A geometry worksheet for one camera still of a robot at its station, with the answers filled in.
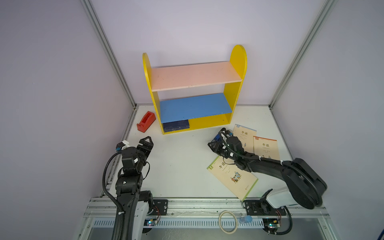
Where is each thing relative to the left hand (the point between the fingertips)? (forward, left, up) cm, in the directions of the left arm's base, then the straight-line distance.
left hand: (149, 141), depth 75 cm
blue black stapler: (+12, -38, -15) cm, 43 cm away
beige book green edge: (-14, -50, -22) cm, 57 cm away
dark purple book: (+23, -10, -17) cm, 30 cm away
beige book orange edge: (+9, -71, -22) cm, 75 cm away
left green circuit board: (-33, -2, -21) cm, 39 cm away
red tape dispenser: (+25, +11, -16) cm, 32 cm away
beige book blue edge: (+18, -59, -21) cm, 66 cm away
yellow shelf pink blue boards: (+24, -14, -6) cm, 28 cm away
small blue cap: (-32, -46, -10) cm, 57 cm away
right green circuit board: (-32, -62, -22) cm, 73 cm away
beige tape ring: (-33, -36, -20) cm, 53 cm away
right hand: (+3, -32, -13) cm, 35 cm away
